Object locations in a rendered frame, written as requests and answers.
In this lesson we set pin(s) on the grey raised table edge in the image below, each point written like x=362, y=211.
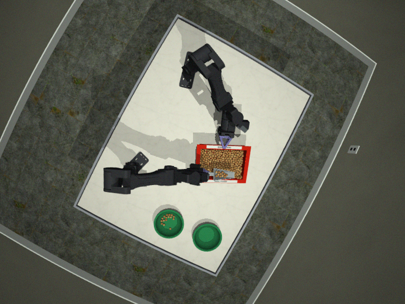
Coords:
x=265, y=186

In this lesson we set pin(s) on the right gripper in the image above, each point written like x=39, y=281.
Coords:
x=193, y=165

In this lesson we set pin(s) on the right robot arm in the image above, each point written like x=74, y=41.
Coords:
x=128, y=176

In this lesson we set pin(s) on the red box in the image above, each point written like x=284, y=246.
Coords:
x=245, y=164

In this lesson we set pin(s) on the green bowl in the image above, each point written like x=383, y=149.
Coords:
x=207, y=237
x=176, y=225

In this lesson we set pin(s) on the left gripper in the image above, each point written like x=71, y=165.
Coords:
x=223, y=133

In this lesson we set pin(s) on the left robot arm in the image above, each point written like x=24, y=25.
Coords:
x=222, y=100

